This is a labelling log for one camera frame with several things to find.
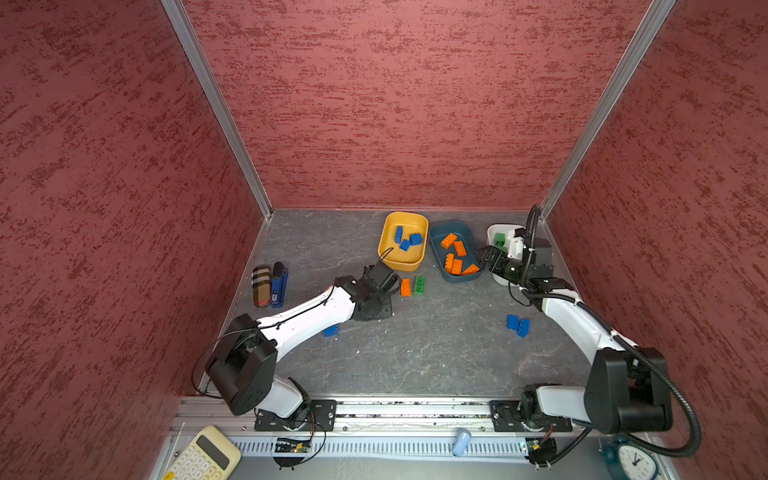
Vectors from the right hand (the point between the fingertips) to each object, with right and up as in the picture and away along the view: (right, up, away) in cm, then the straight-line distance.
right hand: (479, 260), depth 87 cm
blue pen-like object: (-63, -8, +8) cm, 64 cm away
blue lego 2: (-45, -21, 0) cm, 50 cm away
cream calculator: (-68, -44, -20) cm, 83 cm away
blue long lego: (-24, +8, +23) cm, 35 cm away
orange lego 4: (-22, -10, +11) cm, 26 cm away
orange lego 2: (-1, +4, +22) cm, 23 cm away
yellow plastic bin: (-21, +8, +25) cm, 33 cm away
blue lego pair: (+14, -20, +2) cm, 24 cm away
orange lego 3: (-6, -2, +16) cm, 17 cm away
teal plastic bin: (+2, +9, +25) cm, 27 cm away
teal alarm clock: (+27, -43, -22) cm, 55 cm away
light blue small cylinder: (-10, -41, -19) cm, 46 cm away
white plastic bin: (+11, +10, +20) cm, 25 cm away
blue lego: (-22, +4, +23) cm, 32 cm away
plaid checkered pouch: (-70, -7, +8) cm, 70 cm away
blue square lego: (-17, +6, +22) cm, 28 cm away
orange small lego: (-3, -3, +16) cm, 16 cm away
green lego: (-17, -9, +12) cm, 22 cm away
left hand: (-30, -15, -3) cm, 33 cm away
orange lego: (-5, +6, +23) cm, 24 cm away
